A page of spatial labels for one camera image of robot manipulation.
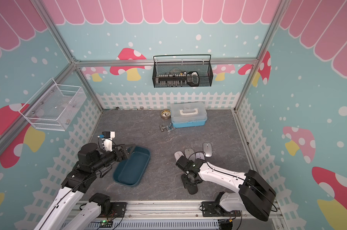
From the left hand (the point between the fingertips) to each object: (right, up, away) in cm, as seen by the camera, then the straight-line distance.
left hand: (131, 148), depth 72 cm
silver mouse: (+44, -5, +23) cm, 50 cm away
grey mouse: (+30, -6, +21) cm, 37 cm away
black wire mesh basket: (+26, +47, +22) cm, 58 cm away
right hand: (+30, -21, +10) cm, 38 cm away
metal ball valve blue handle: (+17, +9, +34) cm, 39 cm away
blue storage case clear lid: (+31, +19, +30) cm, 47 cm away
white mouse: (+24, -8, +21) cm, 32 cm away
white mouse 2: (+38, -9, +20) cm, 44 cm away
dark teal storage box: (-7, -19, +19) cm, 28 cm away
